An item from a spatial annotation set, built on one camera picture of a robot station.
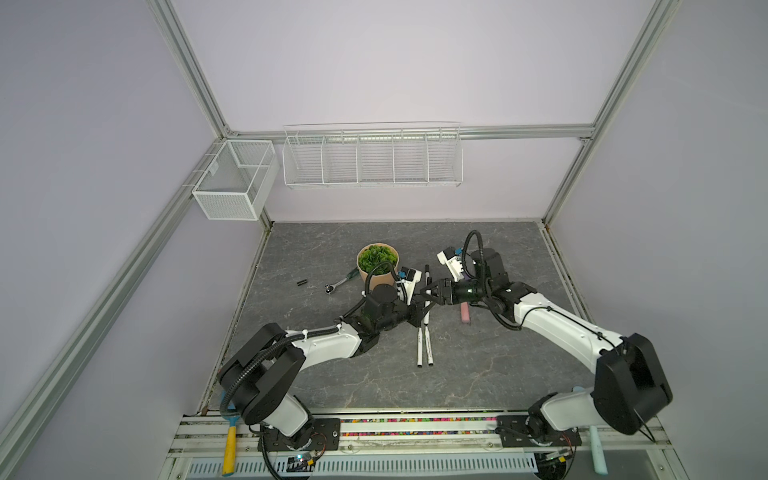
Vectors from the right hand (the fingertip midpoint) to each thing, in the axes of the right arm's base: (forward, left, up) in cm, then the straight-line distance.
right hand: (425, 294), depth 80 cm
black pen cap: (+15, +41, -16) cm, 46 cm away
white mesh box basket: (+37, +60, +11) cm, 71 cm away
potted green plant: (+18, +16, -5) cm, 24 cm away
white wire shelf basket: (+46, +16, +14) cm, 50 cm away
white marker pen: (+18, -3, -16) cm, 25 cm away
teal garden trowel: (-36, -40, -16) cm, 56 cm away
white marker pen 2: (-2, 0, -1) cm, 2 cm away
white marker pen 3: (-9, +1, -16) cm, 18 cm away
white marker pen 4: (-12, -2, -16) cm, 20 cm away
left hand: (-2, -3, -2) cm, 4 cm away
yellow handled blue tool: (-36, +47, -15) cm, 61 cm away
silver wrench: (+11, +31, -15) cm, 36 cm away
